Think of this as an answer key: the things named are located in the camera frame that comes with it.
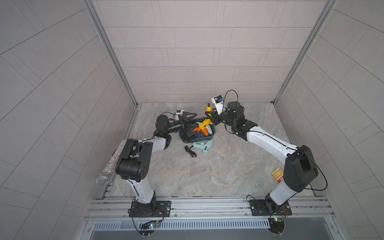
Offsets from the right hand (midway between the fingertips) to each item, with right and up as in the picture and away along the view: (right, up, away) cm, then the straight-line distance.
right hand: (207, 110), depth 81 cm
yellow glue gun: (0, -6, -4) cm, 7 cm away
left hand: (-5, -6, -2) cm, 8 cm away
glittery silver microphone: (-43, -28, -22) cm, 56 cm away
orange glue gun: (-1, -13, +17) cm, 21 cm away
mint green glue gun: (0, -23, +10) cm, 25 cm away
